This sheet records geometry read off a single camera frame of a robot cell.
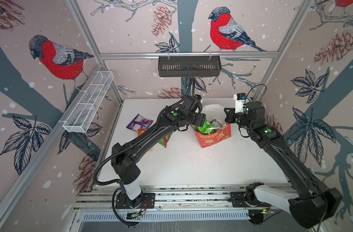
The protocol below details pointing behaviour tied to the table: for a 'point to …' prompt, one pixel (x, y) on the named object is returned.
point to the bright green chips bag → (207, 128)
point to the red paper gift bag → (223, 134)
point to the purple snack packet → (139, 122)
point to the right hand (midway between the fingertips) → (223, 109)
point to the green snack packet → (164, 141)
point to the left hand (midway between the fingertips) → (201, 116)
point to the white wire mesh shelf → (88, 101)
